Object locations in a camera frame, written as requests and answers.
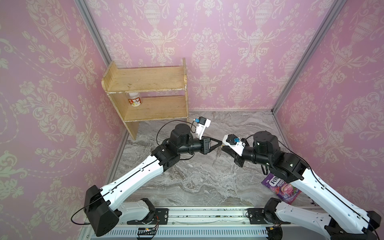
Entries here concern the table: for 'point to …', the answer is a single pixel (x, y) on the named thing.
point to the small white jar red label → (134, 99)
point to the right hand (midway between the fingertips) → (224, 146)
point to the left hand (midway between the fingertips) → (222, 145)
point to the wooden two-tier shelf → (147, 93)
